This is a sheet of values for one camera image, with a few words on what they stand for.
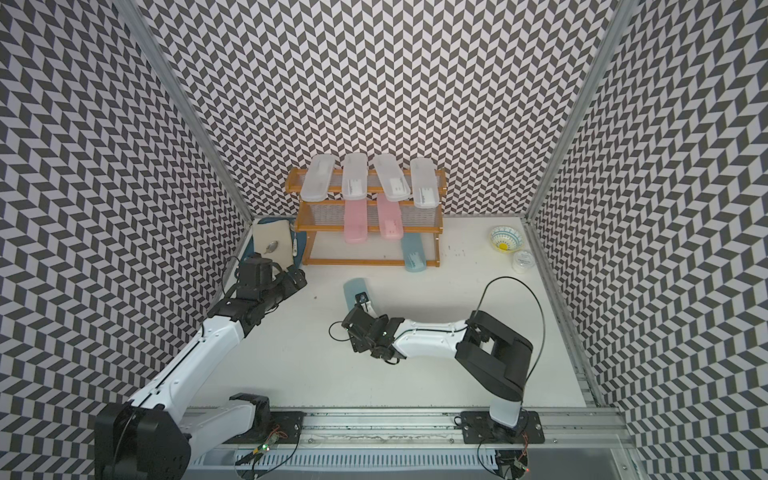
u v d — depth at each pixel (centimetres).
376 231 94
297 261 105
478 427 74
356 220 96
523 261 99
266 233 115
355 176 90
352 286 96
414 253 104
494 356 46
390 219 94
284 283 76
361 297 77
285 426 72
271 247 108
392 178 89
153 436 39
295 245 109
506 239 108
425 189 85
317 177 91
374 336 65
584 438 74
